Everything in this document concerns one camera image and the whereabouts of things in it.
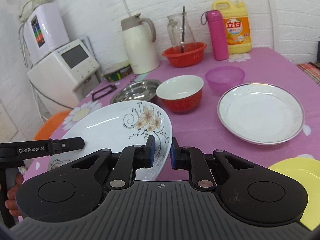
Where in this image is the cream thermos jug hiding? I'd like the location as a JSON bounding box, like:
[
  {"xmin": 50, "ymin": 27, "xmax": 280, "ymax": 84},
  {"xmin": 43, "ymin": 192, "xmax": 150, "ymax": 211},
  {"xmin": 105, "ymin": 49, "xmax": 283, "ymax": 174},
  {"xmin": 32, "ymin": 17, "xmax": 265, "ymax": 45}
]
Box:
[{"xmin": 121, "ymin": 13, "xmax": 160, "ymax": 75}]

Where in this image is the white silver-rimmed plate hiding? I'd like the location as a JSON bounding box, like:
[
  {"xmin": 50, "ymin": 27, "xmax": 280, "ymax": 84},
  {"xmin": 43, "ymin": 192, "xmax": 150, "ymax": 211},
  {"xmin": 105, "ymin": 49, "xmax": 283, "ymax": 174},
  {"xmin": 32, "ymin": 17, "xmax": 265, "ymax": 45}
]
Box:
[{"xmin": 217, "ymin": 83, "xmax": 305, "ymax": 146}]

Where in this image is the black stirring stick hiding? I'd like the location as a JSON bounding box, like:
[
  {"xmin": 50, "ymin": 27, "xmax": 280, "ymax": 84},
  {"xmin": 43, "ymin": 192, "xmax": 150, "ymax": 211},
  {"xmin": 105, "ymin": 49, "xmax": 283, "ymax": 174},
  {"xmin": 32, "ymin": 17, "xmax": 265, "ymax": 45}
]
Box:
[{"xmin": 181, "ymin": 6, "xmax": 185, "ymax": 53}]

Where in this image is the black triangular frame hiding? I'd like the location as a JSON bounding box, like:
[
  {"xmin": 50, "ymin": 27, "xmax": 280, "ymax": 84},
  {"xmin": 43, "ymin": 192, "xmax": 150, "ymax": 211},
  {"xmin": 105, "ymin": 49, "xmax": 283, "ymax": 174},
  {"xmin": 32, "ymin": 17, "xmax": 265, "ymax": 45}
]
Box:
[{"xmin": 91, "ymin": 85, "xmax": 117, "ymax": 102}]

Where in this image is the left hand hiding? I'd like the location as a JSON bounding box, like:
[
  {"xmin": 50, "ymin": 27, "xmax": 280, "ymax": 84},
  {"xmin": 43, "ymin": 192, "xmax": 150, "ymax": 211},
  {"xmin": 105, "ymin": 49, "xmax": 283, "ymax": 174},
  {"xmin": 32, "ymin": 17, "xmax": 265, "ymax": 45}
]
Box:
[{"xmin": 5, "ymin": 172, "xmax": 23, "ymax": 217}]

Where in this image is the white floral plate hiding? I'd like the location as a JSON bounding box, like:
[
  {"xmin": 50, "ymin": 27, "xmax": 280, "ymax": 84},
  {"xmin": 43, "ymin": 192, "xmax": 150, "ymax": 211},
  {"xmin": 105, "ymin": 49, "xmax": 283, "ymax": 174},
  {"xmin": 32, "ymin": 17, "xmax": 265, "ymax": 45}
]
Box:
[{"xmin": 48, "ymin": 101, "xmax": 173, "ymax": 180}]

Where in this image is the red white bowl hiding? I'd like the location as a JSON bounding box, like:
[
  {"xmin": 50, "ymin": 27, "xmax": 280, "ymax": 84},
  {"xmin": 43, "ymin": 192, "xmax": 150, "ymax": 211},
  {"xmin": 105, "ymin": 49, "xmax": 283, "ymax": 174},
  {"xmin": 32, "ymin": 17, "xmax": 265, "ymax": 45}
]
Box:
[{"xmin": 156, "ymin": 75, "xmax": 204, "ymax": 113}]

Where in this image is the instant noodle bowl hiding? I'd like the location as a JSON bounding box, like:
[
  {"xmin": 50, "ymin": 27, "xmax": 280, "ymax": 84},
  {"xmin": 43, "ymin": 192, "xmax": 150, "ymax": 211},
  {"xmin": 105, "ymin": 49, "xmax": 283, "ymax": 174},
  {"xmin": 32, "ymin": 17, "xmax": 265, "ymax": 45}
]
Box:
[{"xmin": 101, "ymin": 60, "xmax": 132, "ymax": 82}]

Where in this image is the purple plastic bowl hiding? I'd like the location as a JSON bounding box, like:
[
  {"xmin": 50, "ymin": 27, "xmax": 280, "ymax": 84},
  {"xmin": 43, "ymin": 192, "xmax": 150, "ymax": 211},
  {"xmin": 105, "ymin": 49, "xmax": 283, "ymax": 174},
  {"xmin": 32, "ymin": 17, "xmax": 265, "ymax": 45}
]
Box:
[{"xmin": 205, "ymin": 66, "xmax": 245, "ymax": 95}]

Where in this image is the red plastic colander basket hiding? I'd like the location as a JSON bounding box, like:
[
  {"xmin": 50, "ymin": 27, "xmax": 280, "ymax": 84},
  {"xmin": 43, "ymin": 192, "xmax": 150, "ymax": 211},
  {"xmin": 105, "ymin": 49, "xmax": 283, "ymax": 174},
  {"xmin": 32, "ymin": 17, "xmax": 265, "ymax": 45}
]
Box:
[{"xmin": 162, "ymin": 42, "xmax": 207, "ymax": 68}]

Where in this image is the green plant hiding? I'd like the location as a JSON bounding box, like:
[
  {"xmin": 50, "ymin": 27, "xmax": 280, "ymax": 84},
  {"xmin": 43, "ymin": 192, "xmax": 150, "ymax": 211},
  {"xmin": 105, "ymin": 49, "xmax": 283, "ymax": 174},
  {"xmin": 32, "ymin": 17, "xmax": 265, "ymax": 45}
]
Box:
[{"xmin": 18, "ymin": 0, "xmax": 48, "ymax": 23}]

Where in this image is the glass pitcher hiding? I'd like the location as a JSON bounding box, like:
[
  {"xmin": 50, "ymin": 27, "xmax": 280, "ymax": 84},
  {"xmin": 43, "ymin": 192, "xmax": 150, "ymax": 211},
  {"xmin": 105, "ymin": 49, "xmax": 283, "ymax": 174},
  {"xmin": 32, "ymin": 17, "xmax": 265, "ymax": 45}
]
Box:
[{"xmin": 167, "ymin": 12, "xmax": 196, "ymax": 47}]

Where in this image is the white water dispenser machine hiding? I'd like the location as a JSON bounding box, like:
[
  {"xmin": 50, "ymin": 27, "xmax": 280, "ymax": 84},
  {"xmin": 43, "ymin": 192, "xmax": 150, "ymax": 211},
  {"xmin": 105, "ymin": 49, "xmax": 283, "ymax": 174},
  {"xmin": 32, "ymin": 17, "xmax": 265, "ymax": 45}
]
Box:
[{"xmin": 28, "ymin": 38, "xmax": 101, "ymax": 115}]

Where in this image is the purple floral tablecloth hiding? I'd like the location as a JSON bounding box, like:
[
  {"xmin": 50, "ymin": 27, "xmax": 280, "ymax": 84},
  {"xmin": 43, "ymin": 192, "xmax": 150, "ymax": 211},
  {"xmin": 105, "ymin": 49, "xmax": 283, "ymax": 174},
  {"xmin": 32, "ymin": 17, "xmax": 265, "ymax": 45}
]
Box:
[{"xmin": 18, "ymin": 47, "xmax": 320, "ymax": 224}]

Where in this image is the white purifier box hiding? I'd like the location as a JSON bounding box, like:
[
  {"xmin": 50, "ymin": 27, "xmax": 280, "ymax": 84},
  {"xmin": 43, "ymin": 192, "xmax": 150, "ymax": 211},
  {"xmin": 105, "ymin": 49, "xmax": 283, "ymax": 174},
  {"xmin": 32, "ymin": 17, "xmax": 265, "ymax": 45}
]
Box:
[{"xmin": 23, "ymin": 2, "xmax": 70, "ymax": 65}]

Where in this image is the stainless steel bowl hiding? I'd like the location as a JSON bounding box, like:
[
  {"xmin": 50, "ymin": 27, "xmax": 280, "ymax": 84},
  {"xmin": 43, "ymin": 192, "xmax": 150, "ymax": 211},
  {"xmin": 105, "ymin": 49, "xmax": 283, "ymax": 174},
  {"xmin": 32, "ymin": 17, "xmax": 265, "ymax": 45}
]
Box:
[{"xmin": 110, "ymin": 79, "xmax": 161, "ymax": 104}]

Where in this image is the yellow plate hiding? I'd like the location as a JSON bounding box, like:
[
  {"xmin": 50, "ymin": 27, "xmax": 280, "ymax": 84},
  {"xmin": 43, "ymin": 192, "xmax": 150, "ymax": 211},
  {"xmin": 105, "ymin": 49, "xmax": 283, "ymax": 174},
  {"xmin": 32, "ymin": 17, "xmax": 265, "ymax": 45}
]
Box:
[{"xmin": 269, "ymin": 157, "xmax": 320, "ymax": 231}]

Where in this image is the orange chair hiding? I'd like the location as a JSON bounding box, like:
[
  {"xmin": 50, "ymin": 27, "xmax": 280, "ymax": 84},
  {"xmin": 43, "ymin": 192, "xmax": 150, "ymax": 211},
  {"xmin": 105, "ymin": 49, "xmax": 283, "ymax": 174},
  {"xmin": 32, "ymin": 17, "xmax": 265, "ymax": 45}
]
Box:
[{"xmin": 33, "ymin": 110, "xmax": 71, "ymax": 140}]

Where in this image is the yellow detergent bottle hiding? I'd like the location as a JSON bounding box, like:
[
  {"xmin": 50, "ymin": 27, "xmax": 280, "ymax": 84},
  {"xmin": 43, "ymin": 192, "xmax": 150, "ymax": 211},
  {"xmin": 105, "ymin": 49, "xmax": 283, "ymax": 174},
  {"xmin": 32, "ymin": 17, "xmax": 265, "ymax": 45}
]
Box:
[{"xmin": 213, "ymin": 0, "xmax": 252, "ymax": 54}]

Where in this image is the pink thermos bottle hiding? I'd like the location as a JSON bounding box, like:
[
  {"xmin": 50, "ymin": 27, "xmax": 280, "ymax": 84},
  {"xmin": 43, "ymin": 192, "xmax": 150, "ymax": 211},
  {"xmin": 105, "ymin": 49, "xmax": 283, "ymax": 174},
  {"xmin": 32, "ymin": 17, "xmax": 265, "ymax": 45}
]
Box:
[{"xmin": 201, "ymin": 10, "xmax": 229, "ymax": 61}]

